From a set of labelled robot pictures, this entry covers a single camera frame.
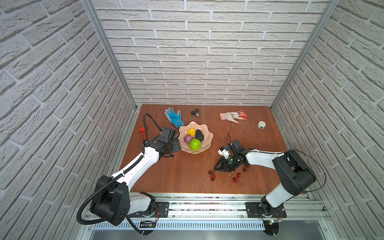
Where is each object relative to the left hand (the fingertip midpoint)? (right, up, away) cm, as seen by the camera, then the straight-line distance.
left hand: (175, 143), depth 86 cm
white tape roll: (+60, +11, +21) cm, 65 cm away
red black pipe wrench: (-26, +7, +18) cm, 32 cm away
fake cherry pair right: (+41, -15, +1) cm, 44 cm away
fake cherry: (+22, -19, -3) cm, 29 cm away
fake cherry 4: (+37, -18, -1) cm, 41 cm away
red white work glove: (+42, +17, +28) cm, 53 cm away
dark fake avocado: (+14, +4, +12) cm, 19 cm away
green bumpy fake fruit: (+12, -1, +4) cm, 12 cm away
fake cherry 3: (+35, -20, -3) cm, 40 cm away
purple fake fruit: (+7, +2, +10) cm, 12 cm away
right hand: (+25, -15, +1) cm, 29 cm away
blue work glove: (-4, +15, +25) cm, 30 cm away
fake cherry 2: (+21, -17, 0) cm, 27 cm away
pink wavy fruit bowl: (+19, -1, +11) cm, 22 cm away
